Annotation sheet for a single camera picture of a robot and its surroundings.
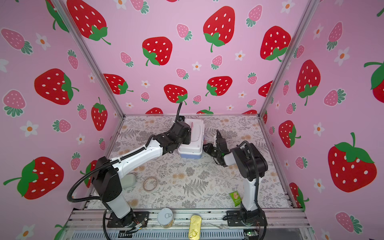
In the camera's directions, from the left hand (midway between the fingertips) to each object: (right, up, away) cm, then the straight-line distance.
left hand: (187, 133), depth 85 cm
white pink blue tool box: (+4, -10, +3) cm, 11 cm away
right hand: (+9, -10, +15) cm, 20 cm away
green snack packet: (+27, -35, -5) cm, 45 cm away
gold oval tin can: (+5, -44, -16) cm, 47 cm away
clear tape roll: (-22, -30, +1) cm, 37 cm away
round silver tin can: (-10, -40, -15) cm, 44 cm away
